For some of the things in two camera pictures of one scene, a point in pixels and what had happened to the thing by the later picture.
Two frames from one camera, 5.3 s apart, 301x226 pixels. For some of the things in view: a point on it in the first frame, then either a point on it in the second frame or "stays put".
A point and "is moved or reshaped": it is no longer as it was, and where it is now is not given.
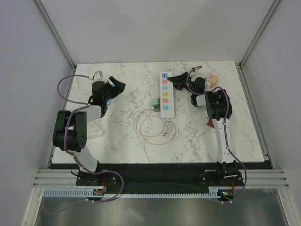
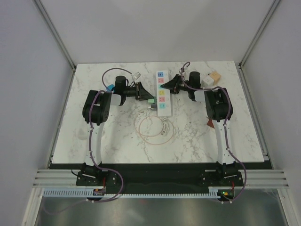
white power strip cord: (169, 125) stays put
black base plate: (154, 178) stays put
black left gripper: (117, 89) → (141, 94)
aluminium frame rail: (270, 178) stays put
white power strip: (166, 95) is moved or reshaped
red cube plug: (210, 123) stays put
